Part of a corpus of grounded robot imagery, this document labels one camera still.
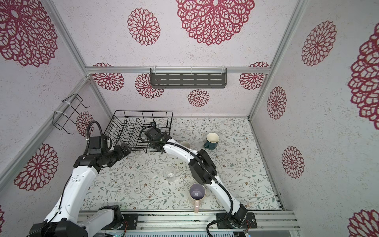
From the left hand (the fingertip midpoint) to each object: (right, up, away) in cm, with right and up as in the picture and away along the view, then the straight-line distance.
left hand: (125, 155), depth 80 cm
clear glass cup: (+23, -14, +10) cm, 29 cm away
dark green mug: (+50, +7, +15) cm, 53 cm away
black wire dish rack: (-11, +16, +29) cm, 35 cm away
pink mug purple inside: (+39, -21, +1) cm, 44 cm away
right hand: (+13, +11, +15) cm, 23 cm away
